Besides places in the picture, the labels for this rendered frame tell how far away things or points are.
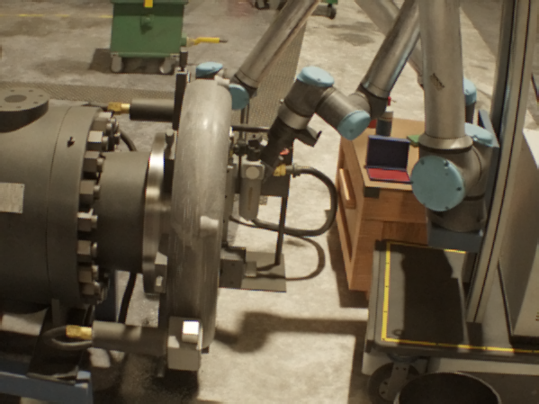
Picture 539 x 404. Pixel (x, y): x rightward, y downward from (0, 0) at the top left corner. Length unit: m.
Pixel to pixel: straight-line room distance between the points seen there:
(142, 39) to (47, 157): 3.50
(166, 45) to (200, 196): 3.67
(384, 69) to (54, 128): 0.90
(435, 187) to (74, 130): 0.95
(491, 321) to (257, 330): 0.89
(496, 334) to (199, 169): 1.09
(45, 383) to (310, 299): 1.33
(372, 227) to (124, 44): 2.93
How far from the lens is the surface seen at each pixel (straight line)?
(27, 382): 2.41
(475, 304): 2.70
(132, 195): 2.35
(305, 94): 2.32
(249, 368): 2.92
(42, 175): 2.27
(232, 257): 2.50
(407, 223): 3.27
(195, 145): 2.17
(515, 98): 2.44
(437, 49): 2.12
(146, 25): 5.70
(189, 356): 2.20
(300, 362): 2.98
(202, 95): 2.30
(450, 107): 2.15
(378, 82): 2.37
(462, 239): 2.40
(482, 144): 2.33
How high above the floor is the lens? 1.69
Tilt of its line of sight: 25 degrees down
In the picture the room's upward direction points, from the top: 5 degrees clockwise
